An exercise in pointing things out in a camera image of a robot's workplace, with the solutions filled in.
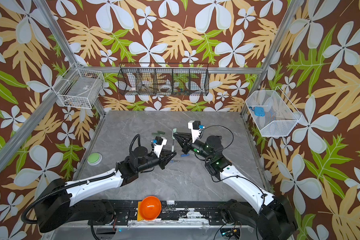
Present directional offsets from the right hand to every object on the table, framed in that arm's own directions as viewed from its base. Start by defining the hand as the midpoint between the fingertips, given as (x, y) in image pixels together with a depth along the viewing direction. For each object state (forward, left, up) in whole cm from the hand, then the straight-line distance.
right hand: (174, 136), depth 67 cm
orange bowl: (-24, +13, -31) cm, 41 cm away
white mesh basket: (+18, -56, -5) cm, 59 cm away
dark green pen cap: (+26, +11, -31) cm, 42 cm away
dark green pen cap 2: (+25, +14, -32) cm, 43 cm away
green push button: (+5, +52, -30) cm, 60 cm away
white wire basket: (+33, +55, +4) cm, 64 cm away
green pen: (-2, +1, -7) cm, 7 cm away
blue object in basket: (+22, -49, -6) cm, 54 cm away
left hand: (-2, 0, -10) cm, 10 cm away
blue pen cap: (+7, -6, -32) cm, 33 cm away
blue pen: (-6, +2, -13) cm, 14 cm away
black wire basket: (+47, +8, -1) cm, 48 cm away
